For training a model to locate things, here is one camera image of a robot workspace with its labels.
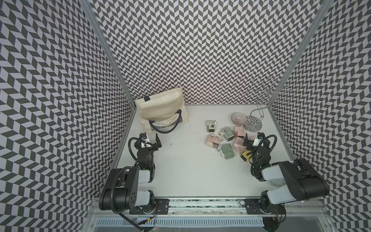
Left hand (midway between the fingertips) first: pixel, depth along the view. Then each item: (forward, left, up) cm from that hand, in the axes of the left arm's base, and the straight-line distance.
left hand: (150, 135), depth 87 cm
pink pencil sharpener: (+8, -59, -7) cm, 60 cm away
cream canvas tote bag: (+22, -4, -4) cm, 23 cm away
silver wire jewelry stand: (+15, -66, +21) cm, 71 cm away
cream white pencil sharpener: (+13, -39, -8) cm, 42 cm away
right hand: (0, -64, -2) cm, 64 cm away
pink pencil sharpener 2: (-2, -55, -8) cm, 56 cm away
